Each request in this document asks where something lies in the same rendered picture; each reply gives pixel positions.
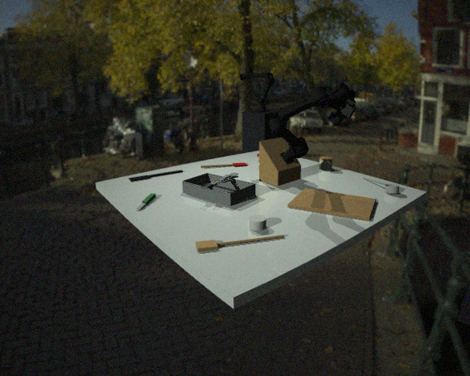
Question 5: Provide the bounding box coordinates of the tan wooden paddle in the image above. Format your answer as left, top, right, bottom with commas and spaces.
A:
196, 235, 284, 251

